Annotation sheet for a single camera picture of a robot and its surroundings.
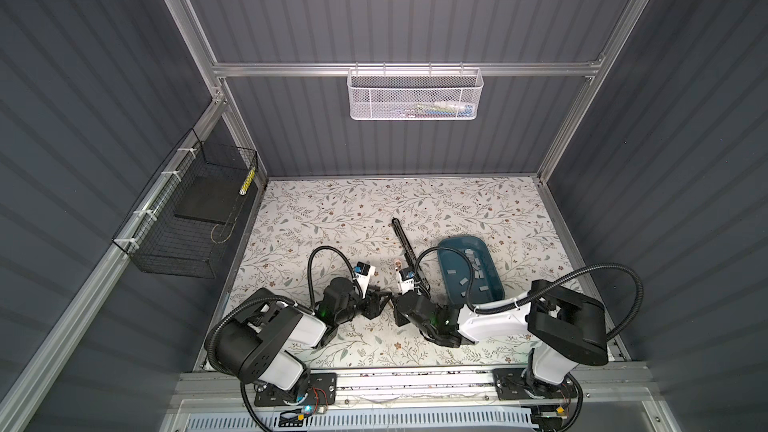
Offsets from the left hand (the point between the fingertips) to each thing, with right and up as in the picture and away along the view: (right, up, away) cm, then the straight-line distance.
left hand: (386, 293), depth 87 cm
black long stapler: (+10, +3, +2) cm, 11 cm away
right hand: (+3, -2, -2) cm, 4 cm away
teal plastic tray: (+22, +5, +6) cm, 23 cm away
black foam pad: (-45, +28, -12) cm, 54 cm away
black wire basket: (-50, +21, -17) cm, 57 cm away
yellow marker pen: (-39, +32, -6) cm, 51 cm away
